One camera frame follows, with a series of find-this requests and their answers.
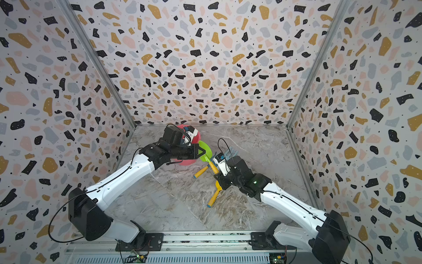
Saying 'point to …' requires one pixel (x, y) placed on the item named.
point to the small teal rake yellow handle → (201, 171)
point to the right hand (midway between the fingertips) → (217, 174)
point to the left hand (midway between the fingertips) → (207, 151)
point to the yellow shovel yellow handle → (218, 188)
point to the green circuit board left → (135, 258)
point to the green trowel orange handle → (206, 157)
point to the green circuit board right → (276, 258)
